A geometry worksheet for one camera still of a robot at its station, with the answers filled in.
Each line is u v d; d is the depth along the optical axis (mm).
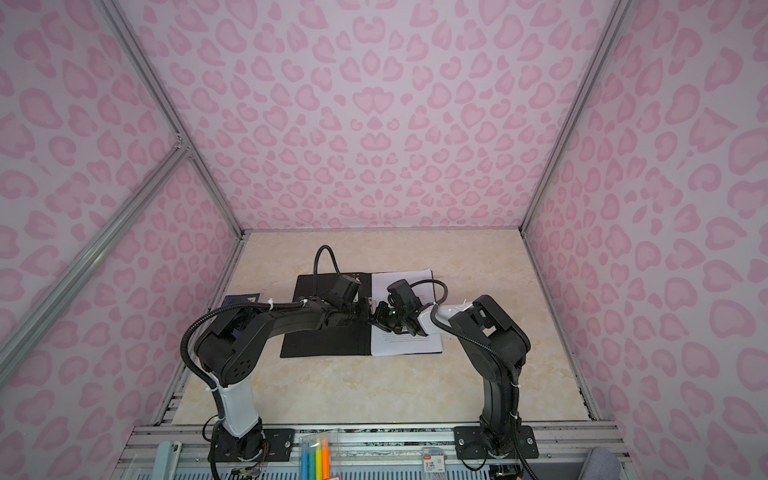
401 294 766
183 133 903
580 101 838
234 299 1012
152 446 751
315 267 777
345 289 768
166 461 682
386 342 902
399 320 806
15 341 503
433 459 693
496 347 494
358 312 867
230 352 498
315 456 706
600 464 687
